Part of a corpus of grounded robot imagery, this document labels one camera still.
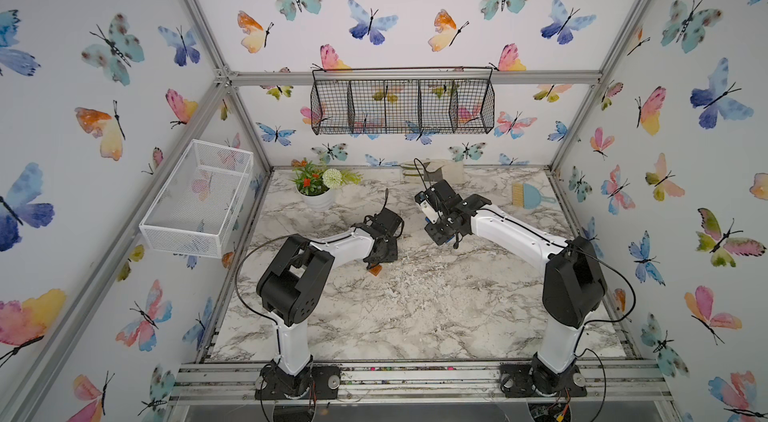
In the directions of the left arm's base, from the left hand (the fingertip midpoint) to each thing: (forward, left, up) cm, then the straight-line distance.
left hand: (393, 252), depth 96 cm
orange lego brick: (-6, +5, -1) cm, 8 cm away
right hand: (+3, -14, +11) cm, 18 cm away
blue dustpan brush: (+23, -50, -1) cm, 55 cm away
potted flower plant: (+17, +24, +13) cm, 33 cm away
